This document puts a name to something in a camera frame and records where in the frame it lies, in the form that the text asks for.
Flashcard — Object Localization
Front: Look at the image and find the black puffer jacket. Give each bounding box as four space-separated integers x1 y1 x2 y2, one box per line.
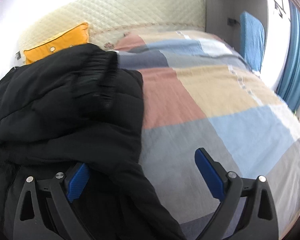
0 43 185 239

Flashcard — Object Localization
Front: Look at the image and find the blue curtain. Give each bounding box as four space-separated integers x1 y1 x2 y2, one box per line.
276 1 300 111

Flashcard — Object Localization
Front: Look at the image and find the patchwork plaid quilt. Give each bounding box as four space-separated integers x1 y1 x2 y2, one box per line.
114 30 300 239

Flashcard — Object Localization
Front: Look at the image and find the blue covered chair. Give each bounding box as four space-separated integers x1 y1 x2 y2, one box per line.
239 11 265 72

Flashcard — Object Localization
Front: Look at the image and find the yellow crown pillow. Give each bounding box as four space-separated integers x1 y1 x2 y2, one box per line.
23 22 89 64

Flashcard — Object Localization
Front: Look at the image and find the floral pillow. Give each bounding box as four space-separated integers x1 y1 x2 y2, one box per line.
89 28 135 50

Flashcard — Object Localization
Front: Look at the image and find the cream quilted headboard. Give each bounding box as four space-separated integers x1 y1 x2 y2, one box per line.
19 0 206 51

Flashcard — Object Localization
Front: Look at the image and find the wall power socket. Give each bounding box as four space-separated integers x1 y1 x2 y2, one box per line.
227 18 237 26

